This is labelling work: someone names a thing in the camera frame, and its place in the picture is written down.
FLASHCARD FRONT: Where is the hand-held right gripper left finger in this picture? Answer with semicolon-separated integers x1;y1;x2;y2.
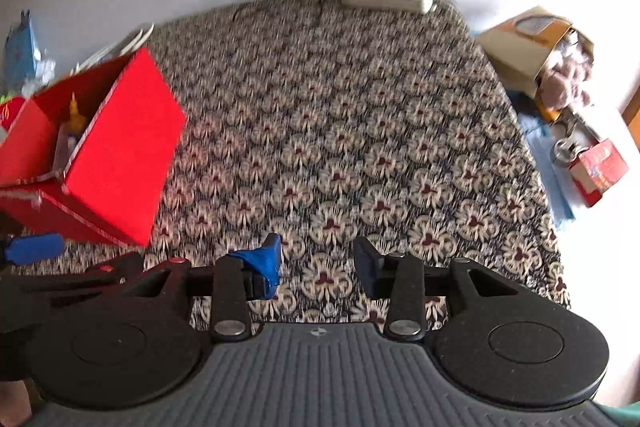
140;233;284;342

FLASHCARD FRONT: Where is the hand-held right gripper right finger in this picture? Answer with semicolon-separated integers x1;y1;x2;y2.
353;236;532;342

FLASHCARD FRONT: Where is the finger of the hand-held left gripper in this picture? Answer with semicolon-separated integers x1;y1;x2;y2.
0;233;66;266
30;252;146;295

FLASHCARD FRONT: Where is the red cardboard box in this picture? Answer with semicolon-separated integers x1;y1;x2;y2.
0;47;187;248

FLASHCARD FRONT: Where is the person's left forearm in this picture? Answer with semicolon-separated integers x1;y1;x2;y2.
0;379;33;425

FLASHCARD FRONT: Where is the floral patterned cloth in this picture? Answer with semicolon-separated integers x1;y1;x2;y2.
45;0;573;325

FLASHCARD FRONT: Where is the red pouch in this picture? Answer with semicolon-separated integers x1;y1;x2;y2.
0;96;26;128

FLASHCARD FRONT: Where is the blue packet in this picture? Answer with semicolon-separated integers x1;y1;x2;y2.
4;9;43;88

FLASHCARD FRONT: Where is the blue plastic bag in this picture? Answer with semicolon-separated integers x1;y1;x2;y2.
515;107;576;233

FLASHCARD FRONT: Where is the silver metal object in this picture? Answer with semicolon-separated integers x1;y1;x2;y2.
550;114;601;168

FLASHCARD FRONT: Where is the small red carton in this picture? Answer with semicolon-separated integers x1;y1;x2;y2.
570;138;630;208

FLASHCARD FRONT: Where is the brown cardboard box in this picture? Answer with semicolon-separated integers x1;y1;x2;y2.
475;6;596;108

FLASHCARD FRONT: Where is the pink plush toy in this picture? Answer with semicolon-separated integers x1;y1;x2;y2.
537;34;596;110

